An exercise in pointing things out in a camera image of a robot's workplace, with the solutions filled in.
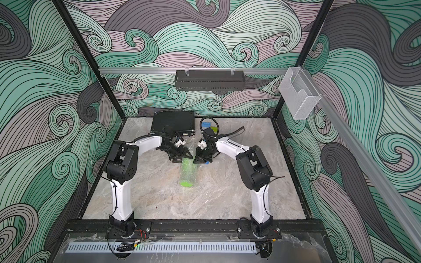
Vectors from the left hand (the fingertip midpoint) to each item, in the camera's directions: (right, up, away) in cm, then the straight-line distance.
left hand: (188, 159), depth 93 cm
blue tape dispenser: (+11, 0, -9) cm, 14 cm away
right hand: (+2, -2, -3) cm, 4 cm away
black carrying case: (-7, +22, +21) cm, 32 cm away
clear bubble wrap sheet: (+2, +9, +2) cm, 9 cm away
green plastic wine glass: (+1, -5, -9) cm, 10 cm away
